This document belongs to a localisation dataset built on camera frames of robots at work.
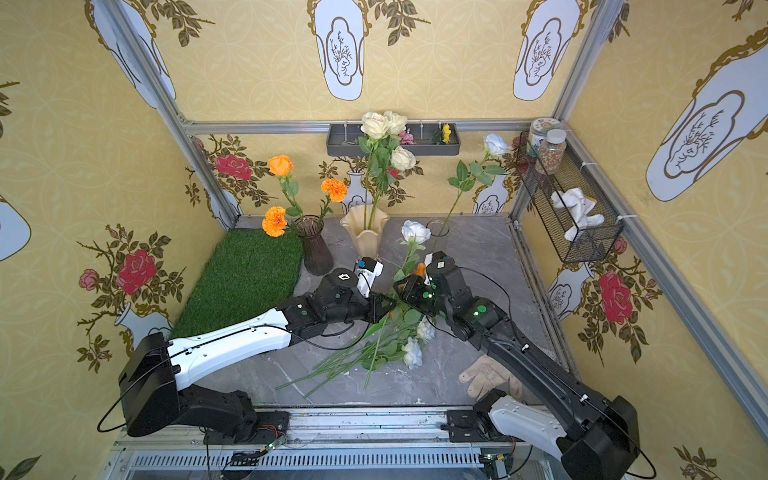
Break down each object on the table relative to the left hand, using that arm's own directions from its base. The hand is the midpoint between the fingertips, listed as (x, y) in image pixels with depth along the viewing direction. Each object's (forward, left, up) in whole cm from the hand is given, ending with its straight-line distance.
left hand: (389, 297), depth 76 cm
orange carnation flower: (+15, +28, +13) cm, 35 cm away
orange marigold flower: (+26, +14, +13) cm, 32 cm away
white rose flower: (+12, -7, +11) cm, 18 cm away
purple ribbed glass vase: (+29, +25, -20) cm, 43 cm away
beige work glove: (-14, -27, -18) cm, 35 cm away
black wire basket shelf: (+46, -56, -3) cm, 73 cm away
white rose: (-10, -6, -13) cm, 18 cm away
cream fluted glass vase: (+30, +7, -3) cm, 31 cm away
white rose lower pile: (-3, -10, -14) cm, 17 cm away
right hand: (+3, -3, +3) cm, 5 cm away
